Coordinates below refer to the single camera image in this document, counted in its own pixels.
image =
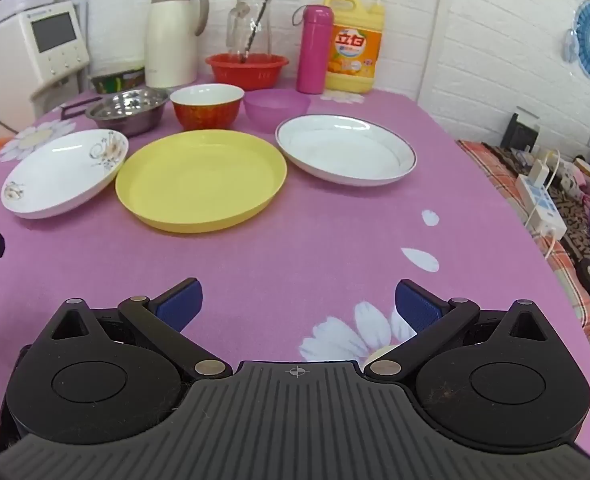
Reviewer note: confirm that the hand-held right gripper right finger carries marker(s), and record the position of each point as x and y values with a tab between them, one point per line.
417	307

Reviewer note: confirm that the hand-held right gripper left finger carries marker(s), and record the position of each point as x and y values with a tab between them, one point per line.
181	305

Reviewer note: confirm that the white floral plate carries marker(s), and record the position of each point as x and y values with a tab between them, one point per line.
55	175

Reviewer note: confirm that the stainless steel bowl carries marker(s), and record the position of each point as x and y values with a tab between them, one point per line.
125	106

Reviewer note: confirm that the pink floral tablecloth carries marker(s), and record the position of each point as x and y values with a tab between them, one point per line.
295	250

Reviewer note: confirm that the white power strip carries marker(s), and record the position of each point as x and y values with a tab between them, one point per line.
542	205

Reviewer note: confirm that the white charger plug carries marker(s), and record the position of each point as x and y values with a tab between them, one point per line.
539	171

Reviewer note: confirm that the red ceramic bowl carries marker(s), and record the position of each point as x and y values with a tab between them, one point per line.
205	116

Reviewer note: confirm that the black box device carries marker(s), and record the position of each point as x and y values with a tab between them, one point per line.
522	132

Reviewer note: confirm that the green patterned bowl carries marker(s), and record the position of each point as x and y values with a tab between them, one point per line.
117	81

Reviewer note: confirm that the purple plastic bowl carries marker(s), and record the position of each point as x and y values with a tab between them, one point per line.
275	107

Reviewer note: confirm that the white appliance with screen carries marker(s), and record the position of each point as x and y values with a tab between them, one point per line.
50	35

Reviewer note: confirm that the red plastic basin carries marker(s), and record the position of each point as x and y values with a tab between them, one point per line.
247	78

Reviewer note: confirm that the yellow dish soap bottle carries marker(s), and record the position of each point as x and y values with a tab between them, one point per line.
355	52

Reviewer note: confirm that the cream thermos jug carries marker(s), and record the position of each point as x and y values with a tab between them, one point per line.
172	35

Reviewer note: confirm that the pink thermos bottle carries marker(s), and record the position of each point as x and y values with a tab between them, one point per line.
312	50

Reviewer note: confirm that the clear glass pitcher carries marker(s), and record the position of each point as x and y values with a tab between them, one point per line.
237	30

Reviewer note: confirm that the black stirring stick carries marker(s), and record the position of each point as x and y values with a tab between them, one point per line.
260	20

